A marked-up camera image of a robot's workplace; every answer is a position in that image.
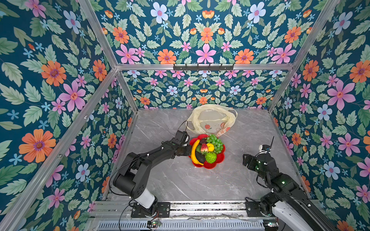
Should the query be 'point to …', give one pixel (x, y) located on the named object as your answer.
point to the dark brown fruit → (203, 141)
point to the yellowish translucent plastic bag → (212, 113)
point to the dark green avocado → (198, 148)
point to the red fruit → (204, 147)
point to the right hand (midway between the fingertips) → (251, 156)
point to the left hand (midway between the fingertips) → (191, 149)
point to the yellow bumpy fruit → (210, 147)
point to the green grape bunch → (218, 145)
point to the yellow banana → (193, 153)
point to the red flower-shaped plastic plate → (220, 156)
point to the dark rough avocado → (200, 157)
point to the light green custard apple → (210, 157)
